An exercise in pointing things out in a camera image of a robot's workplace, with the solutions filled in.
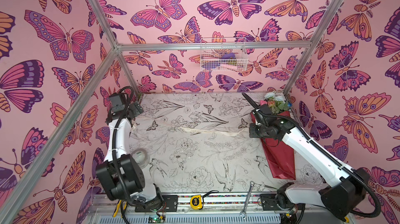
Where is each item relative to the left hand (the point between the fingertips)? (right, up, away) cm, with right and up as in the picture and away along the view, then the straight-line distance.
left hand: (132, 108), depth 83 cm
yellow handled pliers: (-2, -46, -11) cm, 47 cm away
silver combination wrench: (+57, -48, -13) cm, 75 cm away
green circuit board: (+15, -52, -11) cm, 55 cm away
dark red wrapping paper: (+80, -26, 0) cm, 84 cm away
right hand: (+63, -11, -5) cm, 64 cm away
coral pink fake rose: (+86, +4, +26) cm, 90 cm away
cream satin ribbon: (+34, -15, +17) cm, 41 cm away
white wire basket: (+50, +33, +12) cm, 61 cm away
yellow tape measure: (+35, -44, -11) cm, 57 cm away
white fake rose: (+91, +2, +23) cm, 94 cm away
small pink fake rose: (+81, +4, +28) cm, 86 cm away
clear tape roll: (+2, -28, +6) cm, 29 cm away
